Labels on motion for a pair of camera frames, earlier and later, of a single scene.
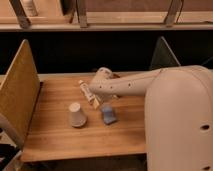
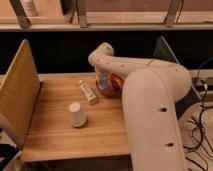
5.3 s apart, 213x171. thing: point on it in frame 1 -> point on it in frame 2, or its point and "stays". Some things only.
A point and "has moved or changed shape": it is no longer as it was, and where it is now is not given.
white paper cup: (77, 117) stays
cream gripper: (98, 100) -> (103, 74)
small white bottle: (86, 91) stays
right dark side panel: (163, 56) stays
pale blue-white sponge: (108, 115) has moved or changed shape
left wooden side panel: (19, 93) stays
